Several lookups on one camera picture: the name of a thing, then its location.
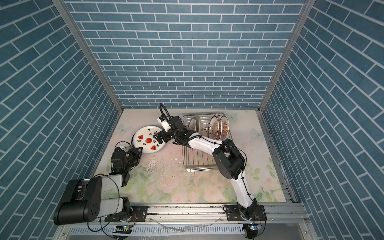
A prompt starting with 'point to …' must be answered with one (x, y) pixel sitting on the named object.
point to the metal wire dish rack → (199, 158)
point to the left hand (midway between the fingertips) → (143, 146)
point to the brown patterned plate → (215, 127)
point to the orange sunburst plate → (192, 125)
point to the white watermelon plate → (143, 138)
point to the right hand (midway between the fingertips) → (158, 130)
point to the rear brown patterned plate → (225, 127)
